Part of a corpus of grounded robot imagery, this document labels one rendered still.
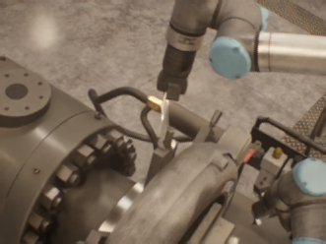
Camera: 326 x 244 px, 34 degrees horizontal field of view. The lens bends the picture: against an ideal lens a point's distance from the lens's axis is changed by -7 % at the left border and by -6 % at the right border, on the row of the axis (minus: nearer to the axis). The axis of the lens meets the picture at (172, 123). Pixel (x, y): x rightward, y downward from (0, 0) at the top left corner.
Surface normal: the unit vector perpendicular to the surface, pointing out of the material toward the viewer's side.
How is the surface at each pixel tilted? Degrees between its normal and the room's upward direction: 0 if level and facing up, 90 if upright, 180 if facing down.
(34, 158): 23
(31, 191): 38
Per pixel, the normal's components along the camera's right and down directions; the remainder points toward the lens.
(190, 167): 0.24, -0.76
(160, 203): 0.05, -0.56
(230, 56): -0.36, 0.62
